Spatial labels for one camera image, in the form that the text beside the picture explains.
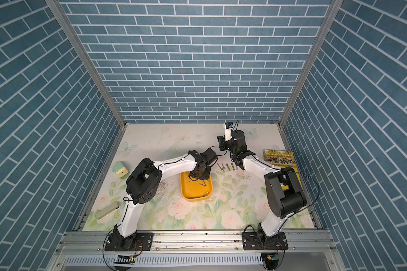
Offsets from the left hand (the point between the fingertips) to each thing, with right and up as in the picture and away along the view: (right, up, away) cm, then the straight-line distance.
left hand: (207, 179), depth 94 cm
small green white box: (-47, +7, -5) cm, 48 cm away
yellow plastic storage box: (-4, -5, -5) cm, 8 cm away
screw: (-2, -2, -3) cm, 4 cm away
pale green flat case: (-47, -12, -14) cm, 51 cm away
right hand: (+9, +24, -2) cm, 26 cm away
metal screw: (+12, +7, +5) cm, 14 cm away
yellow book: (+45, +11, +5) cm, 46 cm away
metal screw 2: (+15, +6, +5) cm, 17 cm away
